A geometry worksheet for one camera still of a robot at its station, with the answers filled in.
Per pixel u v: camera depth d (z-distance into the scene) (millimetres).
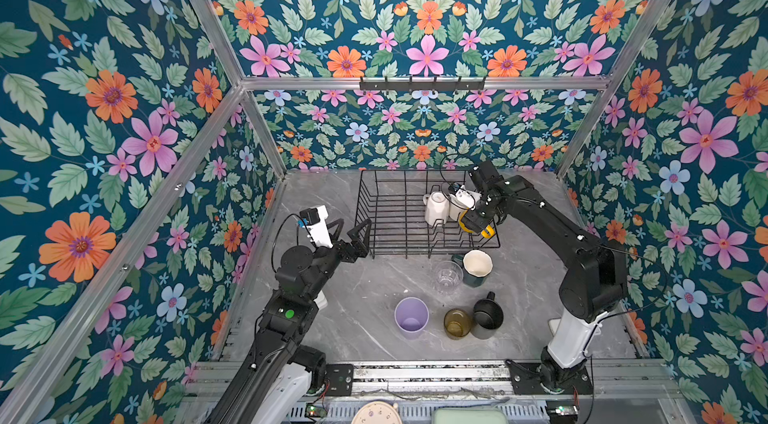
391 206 1137
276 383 581
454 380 750
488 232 861
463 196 809
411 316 821
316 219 594
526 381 734
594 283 472
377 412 676
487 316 825
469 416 665
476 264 897
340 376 740
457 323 822
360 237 624
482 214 759
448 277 903
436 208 941
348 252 614
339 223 718
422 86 935
